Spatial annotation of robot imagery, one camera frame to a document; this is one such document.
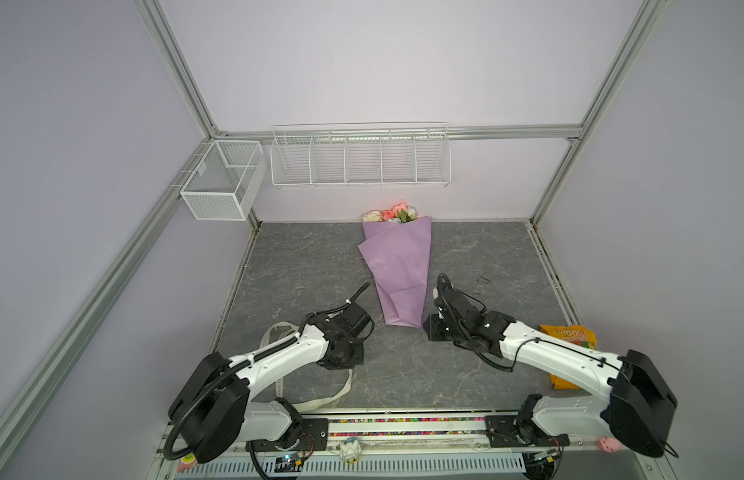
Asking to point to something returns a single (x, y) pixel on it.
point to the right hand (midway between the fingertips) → (427, 326)
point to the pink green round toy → (187, 462)
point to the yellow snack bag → (577, 334)
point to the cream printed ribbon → (273, 331)
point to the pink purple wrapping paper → (399, 258)
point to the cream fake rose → (372, 216)
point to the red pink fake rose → (388, 214)
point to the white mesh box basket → (226, 180)
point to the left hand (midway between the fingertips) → (353, 365)
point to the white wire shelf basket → (361, 154)
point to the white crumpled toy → (350, 450)
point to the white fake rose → (412, 212)
